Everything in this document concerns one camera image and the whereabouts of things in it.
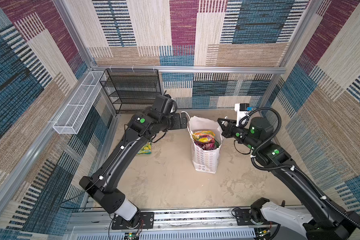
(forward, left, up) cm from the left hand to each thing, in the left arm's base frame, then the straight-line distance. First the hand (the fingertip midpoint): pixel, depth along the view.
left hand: (181, 118), depth 69 cm
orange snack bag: (+1, -12, -15) cm, 19 cm away
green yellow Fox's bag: (+4, +22, -33) cm, 40 cm away
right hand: (-3, -16, +1) cm, 16 cm away
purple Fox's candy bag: (-3, -14, -19) cm, 24 cm away
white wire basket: (+2, +52, -2) cm, 52 cm away
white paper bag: (-12, -13, -19) cm, 26 cm away
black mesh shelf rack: (+42, +34, -17) cm, 57 cm away
